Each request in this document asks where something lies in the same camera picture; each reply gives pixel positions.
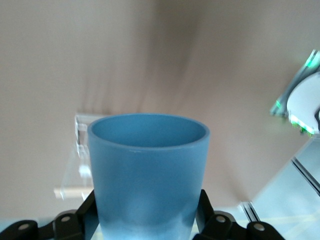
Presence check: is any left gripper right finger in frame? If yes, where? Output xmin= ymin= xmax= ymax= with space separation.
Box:
xmin=191 ymin=188 xmax=284 ymax=240

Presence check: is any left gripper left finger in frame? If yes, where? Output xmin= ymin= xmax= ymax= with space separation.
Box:
xmin=0 ymin=187 xmax=101 ymax=240

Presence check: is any blue plastic cup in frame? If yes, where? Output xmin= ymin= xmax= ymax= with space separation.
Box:
xmin=87 ymin=112 xmax=211 ymax=240

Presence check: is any clear acrylic cup rack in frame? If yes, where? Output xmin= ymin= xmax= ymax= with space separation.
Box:
xmin=53 ymin=113 xmax=101 ymax=201

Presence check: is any aluminium frame rail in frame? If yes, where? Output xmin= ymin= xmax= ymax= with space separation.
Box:
xmin=290 ymin=155 xmax=320 ymax=198

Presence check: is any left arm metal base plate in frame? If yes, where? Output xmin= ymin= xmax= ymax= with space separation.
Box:
xmin=269 ymin=49 xmax=320 ymax=119

